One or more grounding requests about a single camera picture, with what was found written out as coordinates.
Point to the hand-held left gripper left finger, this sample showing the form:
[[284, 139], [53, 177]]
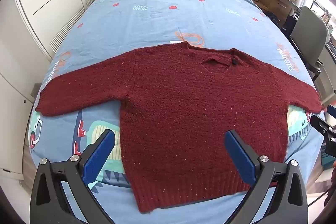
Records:
[[101, 151]]

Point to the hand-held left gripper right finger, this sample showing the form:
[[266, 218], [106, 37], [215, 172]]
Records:
[[240, 154]]

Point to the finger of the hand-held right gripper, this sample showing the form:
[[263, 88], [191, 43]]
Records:
[[321, 124], [331, 109]]

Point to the dark red knit sweater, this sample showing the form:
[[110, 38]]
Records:
[[183, 113]]

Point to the grey chair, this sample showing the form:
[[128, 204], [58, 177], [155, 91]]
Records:
[[309, 35]]

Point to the black bag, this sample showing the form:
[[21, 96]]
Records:
[[291, 24]]

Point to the bed with blue cartoon sheet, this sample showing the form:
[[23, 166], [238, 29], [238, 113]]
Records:
[[162, 11]]

